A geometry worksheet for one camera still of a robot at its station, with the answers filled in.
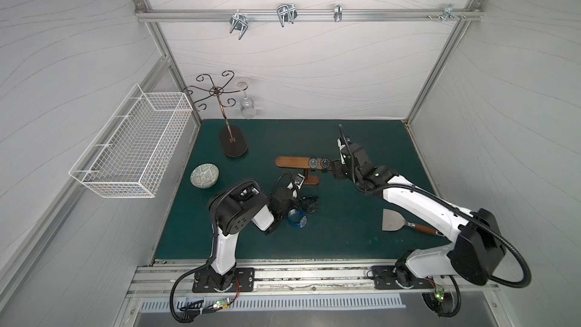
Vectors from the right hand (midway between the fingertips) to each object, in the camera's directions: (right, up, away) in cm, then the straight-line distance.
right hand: (340, 159), depth 84 cm
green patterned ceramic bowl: (-57, -8, +15) cm, 60 cm away
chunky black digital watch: (-11, -17, +2) cm, 21 cm away
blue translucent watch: (-16, -23, +3) cm, 29 cm away
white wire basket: (-67, +3, -15) cm, 69 cm away
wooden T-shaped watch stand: (-15, -2, +3) cm, 15 cm away
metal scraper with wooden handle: (+21, -24, +4) cm, 33 cm away
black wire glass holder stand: (-49, +7, +28) cm, 56 cm away
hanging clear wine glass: (-38, +22, +14) cm, 46 cm away
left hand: (-15, -12, +11) cm, 22 cm away
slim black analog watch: (-10, -2, +2) cm, 10 cm away
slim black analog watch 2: (-5, -2, +3) cm, 6 cm away
